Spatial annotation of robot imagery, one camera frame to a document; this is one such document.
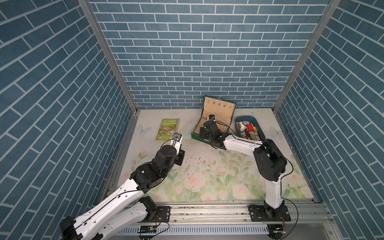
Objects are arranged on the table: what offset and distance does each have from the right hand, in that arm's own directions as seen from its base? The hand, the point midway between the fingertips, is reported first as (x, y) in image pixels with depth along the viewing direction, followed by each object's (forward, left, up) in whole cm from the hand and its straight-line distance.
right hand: (204, 130), depth 96 cm
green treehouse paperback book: (+5, +27, -7) cm, 29 cm away
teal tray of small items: (+12, -31, -8) cm, 34 cm away
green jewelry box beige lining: (+15, -10, +4) cm, 18 cm away
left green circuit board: (-54, +24, -13) cm, 60 cm away
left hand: (-21, +9, +13) cm, 27 cm away
